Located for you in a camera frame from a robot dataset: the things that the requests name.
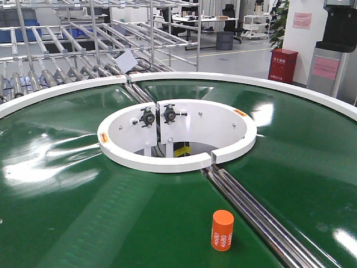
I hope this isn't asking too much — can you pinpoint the white shelf cart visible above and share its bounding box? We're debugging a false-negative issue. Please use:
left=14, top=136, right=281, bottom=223
left=242, top=14, right=271, bottom=40

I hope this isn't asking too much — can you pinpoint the white office desk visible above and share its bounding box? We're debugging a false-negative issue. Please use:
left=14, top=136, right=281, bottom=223
left=153, top=15, right=240, bottom=51

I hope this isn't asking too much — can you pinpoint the red fire equipment box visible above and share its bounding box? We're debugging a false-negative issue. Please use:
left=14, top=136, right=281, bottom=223
left=268, top=47, right=298, bottom=84

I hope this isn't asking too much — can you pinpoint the grey and black machine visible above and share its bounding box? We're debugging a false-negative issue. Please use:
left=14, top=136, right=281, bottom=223
left=306, top=0, right=357, bottom=97

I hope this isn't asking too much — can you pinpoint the orange cylinder capacitor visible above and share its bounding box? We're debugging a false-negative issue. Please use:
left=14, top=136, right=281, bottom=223
left=211, top=209, right=234, bottom=252

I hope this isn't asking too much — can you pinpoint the steel roller flow rack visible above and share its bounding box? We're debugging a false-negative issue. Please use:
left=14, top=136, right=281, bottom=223
left=0, top=0, right=201, bottom=103

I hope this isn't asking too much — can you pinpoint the black office chair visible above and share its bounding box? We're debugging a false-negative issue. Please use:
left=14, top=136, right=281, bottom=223
left=222, top=3, right=245, bottom=45

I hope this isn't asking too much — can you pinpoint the pink paper sign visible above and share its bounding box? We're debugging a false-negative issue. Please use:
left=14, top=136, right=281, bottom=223
left=312, top=55, right=340, bottom=80
left=292, top=11, right=312, bottom=30

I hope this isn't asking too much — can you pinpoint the blue plastic bin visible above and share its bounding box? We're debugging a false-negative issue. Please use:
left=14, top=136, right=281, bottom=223
left=0, top=18, right=42, bottom=44

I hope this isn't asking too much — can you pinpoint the small white box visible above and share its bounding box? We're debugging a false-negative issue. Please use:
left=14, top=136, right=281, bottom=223
left=114, top=49, right=139, bottom=72

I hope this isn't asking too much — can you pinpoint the round green belt conveyor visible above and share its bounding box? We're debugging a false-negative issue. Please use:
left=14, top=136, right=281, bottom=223
left=0, top=71, right=357, bottom=268

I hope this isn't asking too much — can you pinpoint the grey plastic crate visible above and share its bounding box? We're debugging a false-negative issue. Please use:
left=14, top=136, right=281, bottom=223
left=216, top=30, right=234, bottom=51

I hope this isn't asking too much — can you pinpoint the tall green plant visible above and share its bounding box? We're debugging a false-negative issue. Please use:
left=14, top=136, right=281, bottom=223
left=269, top=0, right=290, bottom=50

